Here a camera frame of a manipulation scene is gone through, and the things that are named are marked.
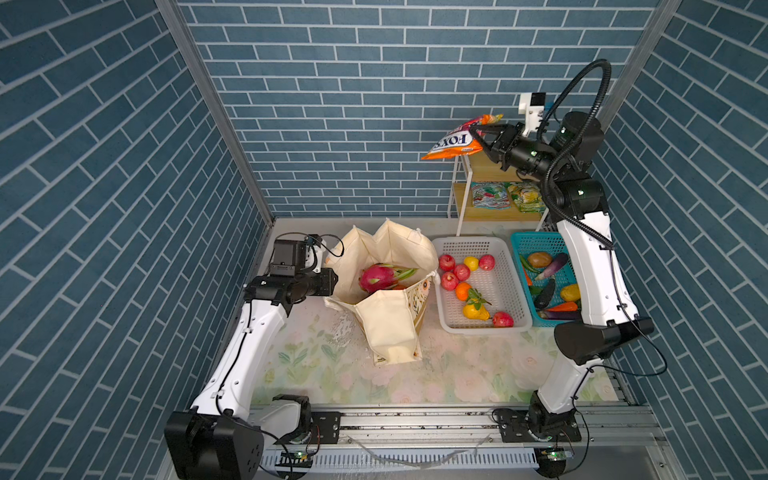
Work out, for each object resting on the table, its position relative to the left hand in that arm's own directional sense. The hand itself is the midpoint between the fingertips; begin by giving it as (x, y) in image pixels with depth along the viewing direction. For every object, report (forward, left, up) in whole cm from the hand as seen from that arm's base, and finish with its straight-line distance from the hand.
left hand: (333, 276), depth 79 cm
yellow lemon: (+15, -44, -15) cm, 49 cm away
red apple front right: (-6, -48, -14) cm, 51 cm away
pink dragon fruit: (+6, -12, -9) cm, 16 cm away
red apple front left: (+8, -34, -15) cm, 38 cm away
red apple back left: (+15, -34, -15) cm, 40 cm away
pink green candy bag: (+35, -51, -1) cm, 61 cm away
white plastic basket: (+7, -52, -17) cm, 55 cm away
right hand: (+10, -30, +37) cm, 48 cm away
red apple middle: (+11, -39, -15) cm, 43 cm away
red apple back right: (+16, -49, -15) cm, 53 cm away
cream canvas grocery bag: (-12, -16, -1) cm, 20 cm away
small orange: (+4, -38, -15) cm, 41 cm away
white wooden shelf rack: (+30, -42, +14) cm, 53 cm away
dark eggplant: (+2, -65, -17) cm, 67 cm away
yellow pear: (-4, -41, -13) cm, 43 cm away
